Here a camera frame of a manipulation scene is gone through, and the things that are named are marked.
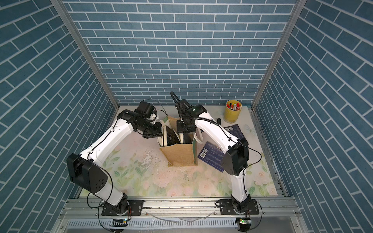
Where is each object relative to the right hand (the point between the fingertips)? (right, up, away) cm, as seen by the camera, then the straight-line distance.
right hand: (181, 131), depth 83 cm
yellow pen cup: (+36, +14, +21) cm, 44 cm away
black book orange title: (-6, -4, +1) cm, 7 cm away
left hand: (-8, -1, -3) cm, 9 cm away
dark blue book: (+19, -16, +9) cm, 27 cm away
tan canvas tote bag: (-1, -14, +2) cm, 14 cm away
